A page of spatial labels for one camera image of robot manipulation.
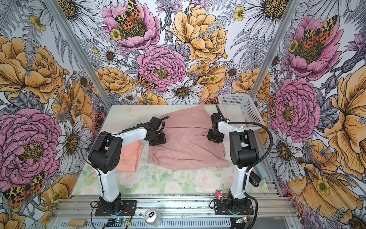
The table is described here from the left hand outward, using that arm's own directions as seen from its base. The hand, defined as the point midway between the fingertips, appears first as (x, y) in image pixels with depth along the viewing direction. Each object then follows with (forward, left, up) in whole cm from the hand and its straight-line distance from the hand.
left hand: (161, 145), depth 97 cm
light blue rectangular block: (-21, -58, +6) cm, 62 cm away
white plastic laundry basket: (+34, -61, 0) cm, 70 cm away
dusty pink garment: (0, -17, -2) cm, 17 cm away
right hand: (+1, -34, 0) cm, 34 cm away
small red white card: (-31, -34, +2) cm, 46 cm away
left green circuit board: (-41, +17, -1) cm, 44 cm away
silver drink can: (-41, -2, +13) cm, 43 cm away
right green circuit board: (-42, -43, -1) cm, 60 cm away
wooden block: (-42, +36, +1) cm, 55 cm away
